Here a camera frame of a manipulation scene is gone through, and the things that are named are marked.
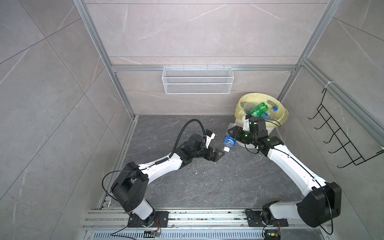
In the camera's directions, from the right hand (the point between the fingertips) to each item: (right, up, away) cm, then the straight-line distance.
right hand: (229, 130), depth 82 cm
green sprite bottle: (+19, +12, +4) cm, 23 cm away
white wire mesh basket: (-17, +34, +19) cm, 43 cm away
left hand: (-6, -10, -2) cm, 12 cm away
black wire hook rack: (+48, -1, -13) cm, 50 cm away
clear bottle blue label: (-2, -5, -5) cm, 8 cm away
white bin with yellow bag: (+14, +17, +13) cm, 26 cm away
